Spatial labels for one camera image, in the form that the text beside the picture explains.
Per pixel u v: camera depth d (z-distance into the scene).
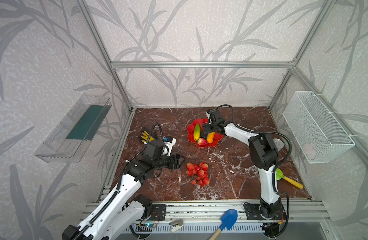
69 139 0.64
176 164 0.65
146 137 0.99
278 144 0.93
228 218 0.72
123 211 0.56
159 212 0.74
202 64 0.94
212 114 0.81
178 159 0.65
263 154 0.55
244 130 0.63
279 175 0.84
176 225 0.69
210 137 0.98
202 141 0.96
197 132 1.01
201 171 0.81
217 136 0.99
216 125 0.78
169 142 0.67
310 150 0.73
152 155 0.55
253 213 0.73
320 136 0.63
